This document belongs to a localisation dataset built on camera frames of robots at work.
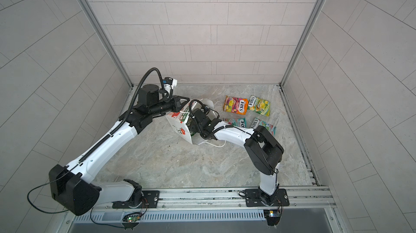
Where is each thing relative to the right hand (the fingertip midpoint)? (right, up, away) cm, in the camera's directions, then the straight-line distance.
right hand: (191, 126), depth 88 cm
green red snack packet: (+28, +1, +6) cm, 29 cm away
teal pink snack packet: (+38, +1, +6) cm, 38 cm away
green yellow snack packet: (+41, +11, +14) cm, 45 cm away
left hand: (+3, +15, -17) cm, 23 cm away
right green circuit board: (+38, -35, -20) cm, 55 cm away
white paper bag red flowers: (-3, +6, -12) cm, 14 cm away
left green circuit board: (-20, -33, -24) cm, 45 cm away
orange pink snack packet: (+26, +11, +14) cm, 32 cm away
